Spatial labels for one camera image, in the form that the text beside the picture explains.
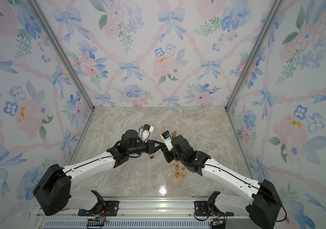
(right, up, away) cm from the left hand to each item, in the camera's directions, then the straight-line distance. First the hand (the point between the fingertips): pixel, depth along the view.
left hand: (164, 144), depth 75 cm
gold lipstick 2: (+8, -19, +7) cm, 21 cm away
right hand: (0, -1, +2) cm, 2 cm away
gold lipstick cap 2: (+11, -19, +8) cm, 24 cm away
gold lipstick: (+8, -15, +9) cm, 19 cm away
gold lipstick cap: (+11, -16, +11) cm, 23 cm away
